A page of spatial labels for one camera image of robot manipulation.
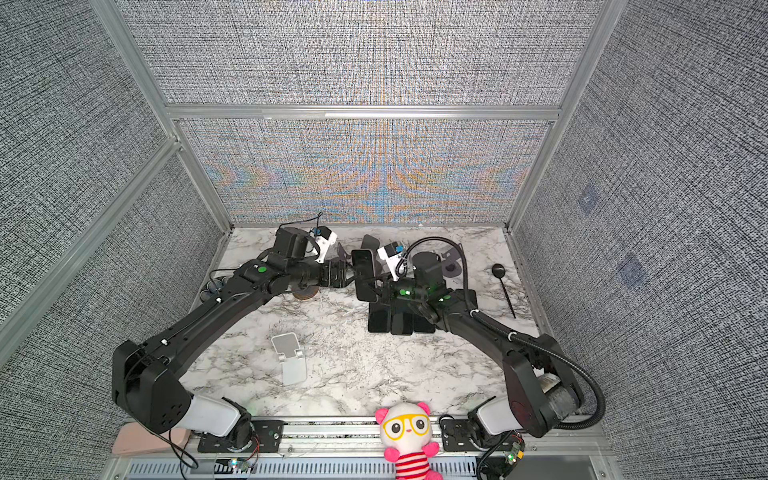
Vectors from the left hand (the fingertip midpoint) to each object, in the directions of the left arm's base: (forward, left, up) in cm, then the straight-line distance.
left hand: (349, 273), depth 78 cm
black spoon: (+13, -50, -20) cm, 56 cm away
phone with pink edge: (-2, -4, +2) cm, 5 cm away
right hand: (-1, -4, -2) cm, 5 cm away
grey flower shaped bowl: (+10, +45, -18) cm, 49 cm away
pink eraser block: (-31, +53, -21) cm, 65 cm away
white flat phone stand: (-14, +17, -19) cm, 29 cm away
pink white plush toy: (-34, -12, -14) cm, 39 cm away
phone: (-1, -8, -22) cm, 23 cm away
